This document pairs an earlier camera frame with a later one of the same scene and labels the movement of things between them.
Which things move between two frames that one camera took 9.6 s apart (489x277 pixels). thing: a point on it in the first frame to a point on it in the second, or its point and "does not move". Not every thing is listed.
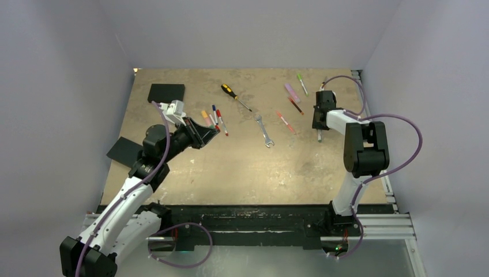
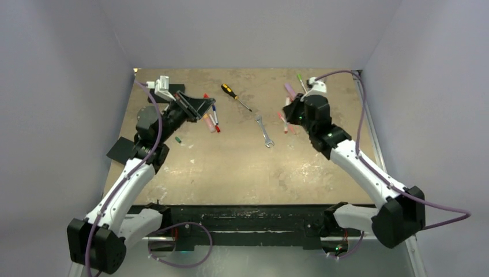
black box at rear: x=165 y=93 does not move
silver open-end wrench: x=258 y=118 does not move
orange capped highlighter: x=206 y=118 does not move
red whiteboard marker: x=219 y=115 to x=285 y=123
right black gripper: x=316 y=125 to x=290 y=110
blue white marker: x=214 y=109 does not move
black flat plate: x=125 y=151 does not move
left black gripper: x=199 y=135 to x=194 y=108
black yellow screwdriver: x=226 y=88 does not move
